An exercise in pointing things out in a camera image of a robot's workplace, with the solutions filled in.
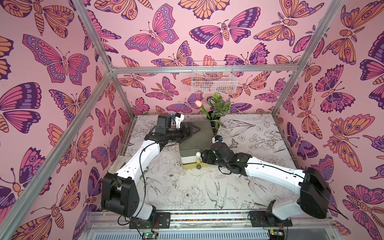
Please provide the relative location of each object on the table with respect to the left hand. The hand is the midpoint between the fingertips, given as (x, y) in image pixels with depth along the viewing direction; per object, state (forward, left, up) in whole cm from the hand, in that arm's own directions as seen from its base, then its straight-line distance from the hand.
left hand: (197, 132), depth 78 cm
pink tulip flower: (+20, -1, +2) cm, 20 cm away
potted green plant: (+18, -14, 0) cm, 23 cm away
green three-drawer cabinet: (-7, +3, -5) cm, 10 cm away
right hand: (-9, -2, -10) cm, 14 cm away
